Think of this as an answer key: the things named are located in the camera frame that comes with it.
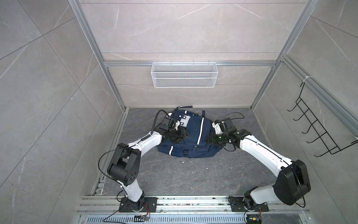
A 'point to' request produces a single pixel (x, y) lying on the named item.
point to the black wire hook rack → (324, 138)
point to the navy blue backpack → (195, 145)
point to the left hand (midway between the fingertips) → (190, 134)
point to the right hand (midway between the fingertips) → (209, 140)
